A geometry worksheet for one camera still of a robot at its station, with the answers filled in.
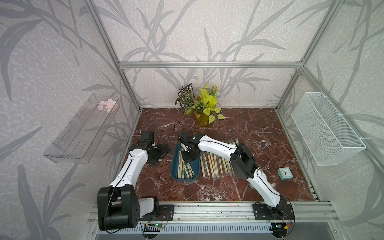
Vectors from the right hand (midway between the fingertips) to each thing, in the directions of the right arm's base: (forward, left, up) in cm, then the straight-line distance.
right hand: (185, 160), depth 91 cm
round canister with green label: (-12, -43, +6) cm, 45 cm away
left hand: (0, +10, +9) cm, 13 cm away
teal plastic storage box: (+3, +6, +5) cm, 8 cm away
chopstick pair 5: (-5, -13, -1) cm, 14 cm away
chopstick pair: (+14, -34, -2) cm, 37 cm away
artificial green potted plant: (+26, -12, +21) cm, 35 cm away
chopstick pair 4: (-4, -16, 0) cm, 17 cm away
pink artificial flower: (+16, +38, +32) cm, 53 cm away
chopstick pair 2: (+13, -31, -2) cm, 34 cm away
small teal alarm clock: (-9, -58, +1) cm, 59 cm away
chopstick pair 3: (-4, -19, 0) cm, 19 cm away
